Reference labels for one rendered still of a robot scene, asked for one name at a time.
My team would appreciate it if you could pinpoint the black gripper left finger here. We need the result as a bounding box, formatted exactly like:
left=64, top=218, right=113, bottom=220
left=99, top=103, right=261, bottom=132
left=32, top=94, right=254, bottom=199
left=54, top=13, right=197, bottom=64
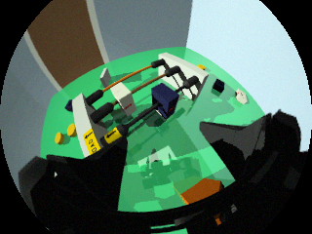
left=46, top=136, right=128, bottom=211

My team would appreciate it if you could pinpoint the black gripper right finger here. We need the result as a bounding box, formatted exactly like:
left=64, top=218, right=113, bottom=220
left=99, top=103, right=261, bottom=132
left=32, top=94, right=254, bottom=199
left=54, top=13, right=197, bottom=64
left=199, top=112, right=272, bottom=180

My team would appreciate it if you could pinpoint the yellow round disc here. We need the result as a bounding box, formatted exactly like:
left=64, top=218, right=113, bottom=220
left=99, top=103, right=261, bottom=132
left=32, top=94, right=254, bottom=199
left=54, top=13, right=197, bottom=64
left=67, top=124, right=77, bottom=137
left=198, top=63, right=206, bottom=70
left=55, top=133, right=63, bottom=145

